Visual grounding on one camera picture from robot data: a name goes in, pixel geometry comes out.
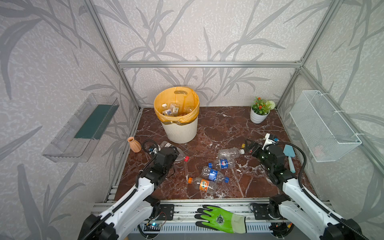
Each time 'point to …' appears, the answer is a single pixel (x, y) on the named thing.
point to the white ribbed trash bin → (180, 133)
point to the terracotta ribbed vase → (134, 145)
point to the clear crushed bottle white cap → (231, 153)
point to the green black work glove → (221, 220)
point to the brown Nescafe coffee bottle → (174, 107)
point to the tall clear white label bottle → (166, 111)
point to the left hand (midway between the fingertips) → (178, 145)
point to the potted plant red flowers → (260, 109)
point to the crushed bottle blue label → (212, 174)
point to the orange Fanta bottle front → (203, 184)
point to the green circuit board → (152, 227)
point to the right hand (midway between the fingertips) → (251, 137)
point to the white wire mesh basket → (327, 135)
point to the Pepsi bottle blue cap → (224, 163)
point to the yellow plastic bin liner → (187, 100)
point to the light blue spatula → (288, 151)
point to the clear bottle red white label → (181, 155)
